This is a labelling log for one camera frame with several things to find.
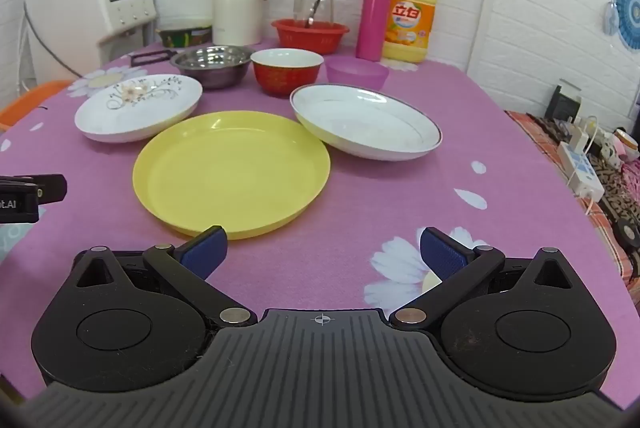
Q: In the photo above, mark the red bowl with white inside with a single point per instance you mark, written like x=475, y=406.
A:
x=285, y=80

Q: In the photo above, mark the white power strip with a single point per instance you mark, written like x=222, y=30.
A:
x=580, y=170

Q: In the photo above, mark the red plastic basket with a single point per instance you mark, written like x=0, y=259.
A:
x=310, y=38

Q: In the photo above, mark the purple plastic bowl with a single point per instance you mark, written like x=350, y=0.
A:
x=357, y=75

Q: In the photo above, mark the blue round wall decoration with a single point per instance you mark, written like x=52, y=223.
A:
x=627, y=12

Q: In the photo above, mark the small pink white container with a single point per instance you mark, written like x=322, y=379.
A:
x=625, y=145

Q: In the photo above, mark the green patterned bowl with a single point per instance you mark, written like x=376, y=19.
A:
x=182, y=37

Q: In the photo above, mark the white appliance with screen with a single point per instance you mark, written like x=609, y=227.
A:
x=70, y=17

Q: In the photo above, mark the yellow plastic plate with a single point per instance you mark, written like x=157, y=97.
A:
x=230, y=173

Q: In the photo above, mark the leopard print cloth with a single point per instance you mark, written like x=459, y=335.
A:
x=617, y=188

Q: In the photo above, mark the purple floral tablecloth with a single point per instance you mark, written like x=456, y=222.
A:
x=490, y=147

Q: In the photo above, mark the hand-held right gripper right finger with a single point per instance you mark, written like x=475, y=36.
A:
x=442, y=256

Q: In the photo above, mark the white charger plug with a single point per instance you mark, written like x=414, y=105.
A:
x=580, y=137

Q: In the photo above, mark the white floral plate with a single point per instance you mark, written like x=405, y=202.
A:
x=135, y=112

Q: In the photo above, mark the black box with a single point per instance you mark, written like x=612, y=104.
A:
x=562, y=105

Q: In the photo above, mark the orange stool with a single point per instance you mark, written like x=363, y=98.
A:
x=30, y=100

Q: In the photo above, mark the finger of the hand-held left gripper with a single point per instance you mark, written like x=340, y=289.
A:
x=47, y=188

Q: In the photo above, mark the pink thermos bottle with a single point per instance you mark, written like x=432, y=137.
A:
x=371, y=22

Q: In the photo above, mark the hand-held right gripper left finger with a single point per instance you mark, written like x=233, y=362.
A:
x=205, y=254

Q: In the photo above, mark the yellow detergent bottle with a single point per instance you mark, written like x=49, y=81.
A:
x=411, y=27

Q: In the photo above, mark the white plate with dark rim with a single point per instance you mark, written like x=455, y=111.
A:
x=360, y=122

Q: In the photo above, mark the stainless steel bowl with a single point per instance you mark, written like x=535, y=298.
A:
x=212, y=67

